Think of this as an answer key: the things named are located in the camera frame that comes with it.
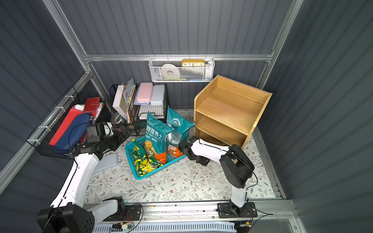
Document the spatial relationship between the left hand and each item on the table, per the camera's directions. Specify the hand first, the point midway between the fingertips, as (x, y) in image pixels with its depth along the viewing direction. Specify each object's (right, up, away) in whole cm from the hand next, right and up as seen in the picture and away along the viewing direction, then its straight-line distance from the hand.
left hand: (127, 134), depth 79 cm
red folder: (-28, +5, -7) cm, 29 cm away
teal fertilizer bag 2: (+29, 0, +2) cm, 29 cm away
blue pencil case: (-22, +2, -9) cm, 24 cm away
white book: (-9, +18, +10) cm, 23 cm away
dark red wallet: (-20, +16, 0) cm, 25 cm away
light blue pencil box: (+13, +25, +19) cm, 34 cm away
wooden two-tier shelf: (+54, +12, -3) cm, 55 cm away
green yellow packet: (+8, -19, +4) cm, 21 cm away
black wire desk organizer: (-4, +19, +15) cm, 24 cm away
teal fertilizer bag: (+16, +1, 0) cm, 16 cm away
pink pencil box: (+4, +27, +18) cm, 32 cm away
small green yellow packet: (+7, -9, +2) cm, 11 cm away
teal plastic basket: (+3, -6, +13) cm, 15 cm away
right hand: (+50, -13, +5) cm, 52 cm away
